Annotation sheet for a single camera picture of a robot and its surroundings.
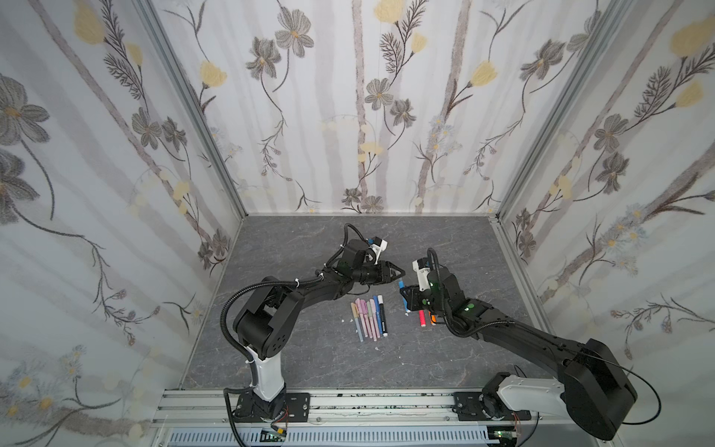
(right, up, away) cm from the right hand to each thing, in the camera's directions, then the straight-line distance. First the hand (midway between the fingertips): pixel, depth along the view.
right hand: (404, 288), depth 82 cm
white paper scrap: (-19, -12, +8) cm, 24 cm away
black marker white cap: (-6, -13, +6) cm, 15 cm away
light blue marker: (-1, +1, +1) cm, 2 cm away
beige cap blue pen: (-15, -10, +9) cm, 20 cm away
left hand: (+1, +4, +2) cm, 5 cm away
